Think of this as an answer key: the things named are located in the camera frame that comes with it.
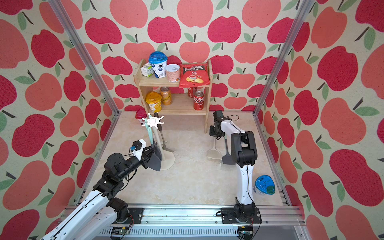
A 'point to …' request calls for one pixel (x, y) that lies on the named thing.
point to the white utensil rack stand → (167, 162)
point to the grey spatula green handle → (155, 157)
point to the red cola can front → (198, 100)
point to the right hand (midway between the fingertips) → (215, 135)
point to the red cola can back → (191, 91)
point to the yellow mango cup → (154, 99)
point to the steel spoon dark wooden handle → (159, 128)
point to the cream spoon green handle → (213, 153)
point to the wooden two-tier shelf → (182, 104)
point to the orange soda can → (166, 95)
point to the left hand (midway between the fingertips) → (155, 150)
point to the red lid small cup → (141, 115)
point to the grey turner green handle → (227, 159)
